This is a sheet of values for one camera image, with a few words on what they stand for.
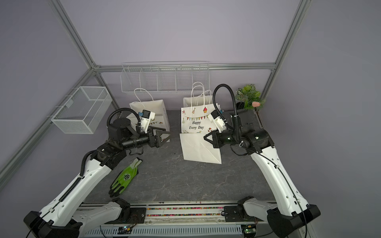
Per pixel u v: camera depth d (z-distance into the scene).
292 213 0.37
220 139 0.57
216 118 0.58
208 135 0.63
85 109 0.85
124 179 0.84
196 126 0.67
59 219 0.38
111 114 0.48
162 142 0.57
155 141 0.57
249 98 0.93
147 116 0.58
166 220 0.73
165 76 1.00
